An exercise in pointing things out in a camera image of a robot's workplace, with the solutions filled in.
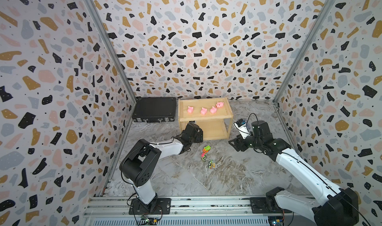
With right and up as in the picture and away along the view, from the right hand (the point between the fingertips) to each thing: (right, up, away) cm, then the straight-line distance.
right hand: (234, 138), depth 80 cm
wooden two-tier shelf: (-11, +13, +4) cm, 17 cm away
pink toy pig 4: (-7, +19, +8) cm, 21 cm away
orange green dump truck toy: (-14, -8, +12) cm, 21 cm away
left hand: (-19, +2, +14) cm, 24 cm away
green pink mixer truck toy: (-16, -12, +10) cm, 23 cm away
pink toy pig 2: (-16, +15, +4) cm, 23 cm away
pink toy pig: (-24, +16, +5) cm, 29 cm away
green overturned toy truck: (-12, -16, +6) cm, 21 cm away
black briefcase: (-53, +16, +32) cm, 64 cm away
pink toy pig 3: (-11, +16, +4) cm, 19 cm away
